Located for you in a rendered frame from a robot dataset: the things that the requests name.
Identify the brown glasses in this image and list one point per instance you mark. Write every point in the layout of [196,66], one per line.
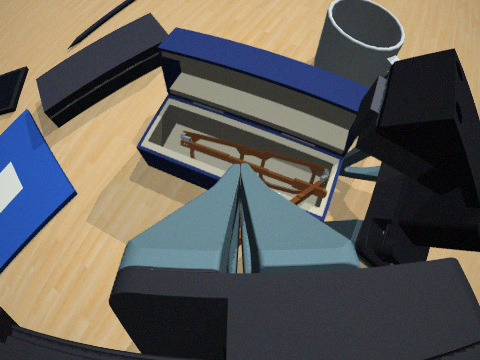
[291,171]

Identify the blue notebook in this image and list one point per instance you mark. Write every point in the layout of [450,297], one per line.
[33,186]

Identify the grey mug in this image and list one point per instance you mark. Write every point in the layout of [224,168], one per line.
[367,22]

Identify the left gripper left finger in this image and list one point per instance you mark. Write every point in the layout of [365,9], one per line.
[197,235]

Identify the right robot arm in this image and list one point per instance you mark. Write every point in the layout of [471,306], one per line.
[421,120]

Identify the black glasses case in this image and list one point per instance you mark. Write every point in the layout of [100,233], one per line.
[100,69]

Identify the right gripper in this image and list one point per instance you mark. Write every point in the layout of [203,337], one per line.
[382,215]

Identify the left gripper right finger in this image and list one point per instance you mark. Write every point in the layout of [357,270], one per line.
[283,237]

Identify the black pen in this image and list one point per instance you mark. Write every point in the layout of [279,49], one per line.
[101,21]

